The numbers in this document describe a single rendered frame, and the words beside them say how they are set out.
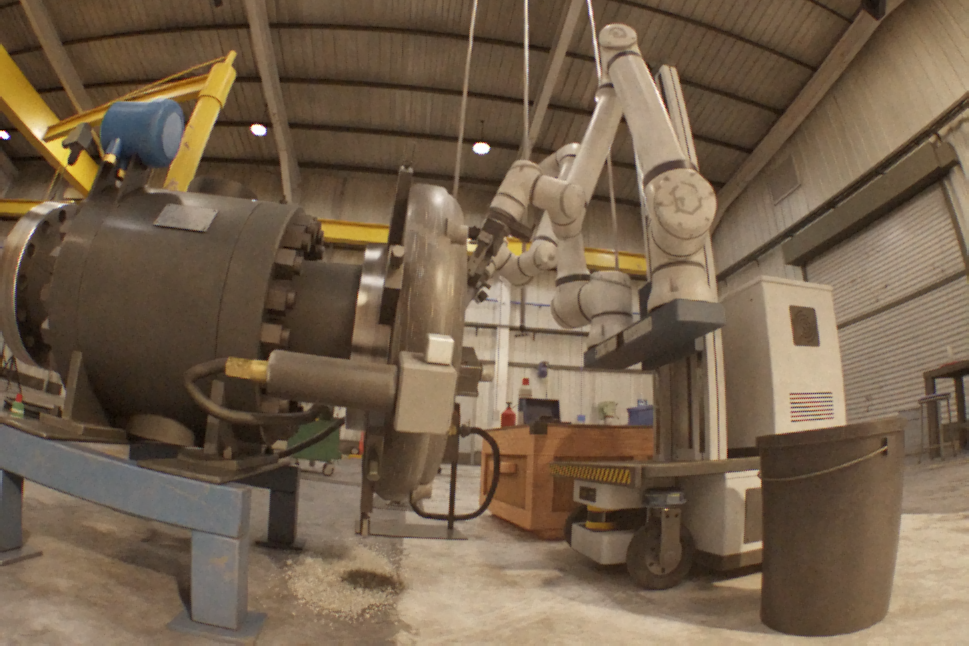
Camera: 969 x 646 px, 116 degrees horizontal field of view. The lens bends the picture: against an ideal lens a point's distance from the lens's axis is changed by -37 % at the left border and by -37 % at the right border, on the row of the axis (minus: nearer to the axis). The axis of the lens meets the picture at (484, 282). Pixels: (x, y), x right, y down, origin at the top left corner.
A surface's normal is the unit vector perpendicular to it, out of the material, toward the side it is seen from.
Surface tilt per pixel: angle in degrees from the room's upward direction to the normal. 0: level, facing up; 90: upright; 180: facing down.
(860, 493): 93
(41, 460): 90
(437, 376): 112
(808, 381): 90
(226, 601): 90
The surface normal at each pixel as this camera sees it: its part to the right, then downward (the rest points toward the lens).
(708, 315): 0.16, -0.33
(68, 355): 0.16, 0.36
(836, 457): -0.69, -0.23
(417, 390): 0.22, 0.06
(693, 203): -0.18, -0.22
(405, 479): 0.12, 0.58
